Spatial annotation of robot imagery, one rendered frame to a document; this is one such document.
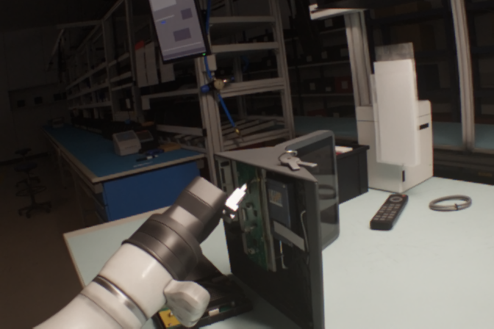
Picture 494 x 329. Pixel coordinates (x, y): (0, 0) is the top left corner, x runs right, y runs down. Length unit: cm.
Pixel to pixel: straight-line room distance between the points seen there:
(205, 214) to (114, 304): 14
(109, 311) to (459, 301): 43
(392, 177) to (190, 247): 65
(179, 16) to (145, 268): 151
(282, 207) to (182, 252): 15
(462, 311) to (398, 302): 9
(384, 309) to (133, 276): 33
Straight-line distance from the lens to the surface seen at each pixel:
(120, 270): 38
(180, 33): 180
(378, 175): 99
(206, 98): 211
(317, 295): 44
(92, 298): 38
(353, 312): 53
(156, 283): 38
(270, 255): 55
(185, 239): 40
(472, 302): 55
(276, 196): 48
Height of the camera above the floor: 131
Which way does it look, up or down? 10 degrees down
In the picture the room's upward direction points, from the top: 7 degrees counter-clockwise
